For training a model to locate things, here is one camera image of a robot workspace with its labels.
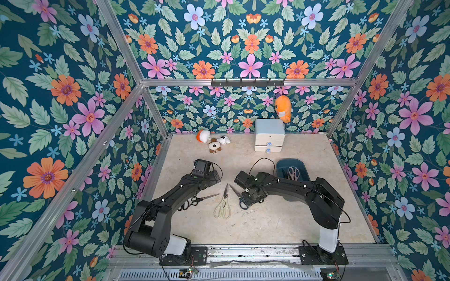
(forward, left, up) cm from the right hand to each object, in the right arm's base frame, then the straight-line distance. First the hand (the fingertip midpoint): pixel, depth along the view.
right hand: (250, 199), depth 88 cm
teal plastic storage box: (+21, -20, +1) cm, 29 cm away
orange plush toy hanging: (+44, -18, +26) cm, 54 cm away
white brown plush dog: (+35, +22, +2) cm, 42 cm away
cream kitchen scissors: (-4, +13, -2) cm, 14 cm away
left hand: (+10, +19, +5) cm, 22 cm away
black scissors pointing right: (0, +28, -2) cm, 28 cm away
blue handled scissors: (-2, +4, +1) cm, 5 cm away
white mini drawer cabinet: (+35, -12, +12) cm, 39 cm away
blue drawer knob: (+32, -12, +1) cm, 34 cm away
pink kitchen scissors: (+17, -25, -1) cm, 30 cm away
